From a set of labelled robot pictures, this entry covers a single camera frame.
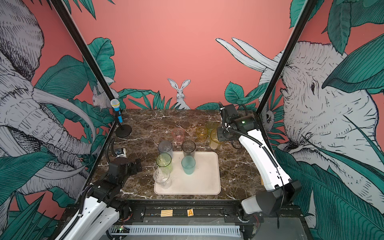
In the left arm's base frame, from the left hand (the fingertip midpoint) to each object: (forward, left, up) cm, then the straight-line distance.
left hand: (132, 159), depth 79 cm
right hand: (+6, -48, +14) cm, 50 cm away
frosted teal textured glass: (0, -30, -9) cm, 32 cm away
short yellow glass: (+25, -40, -11) cm, 48 cm away
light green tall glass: (0, -17, -2) cm, 17 cm away
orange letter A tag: (-25, -31, -12) cm, 41 cm away
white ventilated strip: (-33, -51, -13) cm, 62 cm away
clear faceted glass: (-7, -16, -10) cm, 20 cm away
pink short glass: (+24, -23, -11) cm, 35 cm away
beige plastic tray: (-8, -40, -14) cm, 43 cm away
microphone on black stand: (+29, +16, -13) cm, 36 cm away
